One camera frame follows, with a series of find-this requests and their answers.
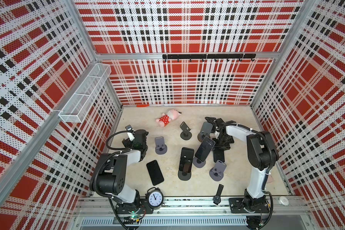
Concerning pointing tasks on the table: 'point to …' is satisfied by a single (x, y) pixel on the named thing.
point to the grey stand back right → (206, 131)
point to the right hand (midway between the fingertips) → (218, 149)
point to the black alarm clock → (155, 198)
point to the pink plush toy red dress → (164, 120)
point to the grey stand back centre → (186, 134)
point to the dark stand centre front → (184, 173)
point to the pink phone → (270, 178)
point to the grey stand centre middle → (198, 163)
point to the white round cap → (283, 200)
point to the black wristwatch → (217, 198)
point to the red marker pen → (142, 105)
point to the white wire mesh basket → (75, 110)
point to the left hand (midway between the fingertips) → (132, 137)
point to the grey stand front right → (216, 173)
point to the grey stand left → (161, 148)
